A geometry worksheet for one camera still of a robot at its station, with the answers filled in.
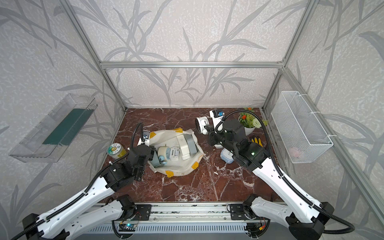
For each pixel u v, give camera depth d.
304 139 0.60
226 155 0.91
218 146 0.97
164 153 0.86
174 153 0.91
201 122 0.68
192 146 0.84
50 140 0.64
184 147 0.85
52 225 0.40
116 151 0.87
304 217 0.37
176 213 0.75
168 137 0.92
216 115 0.54
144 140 0.59
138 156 0.52
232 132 0.45
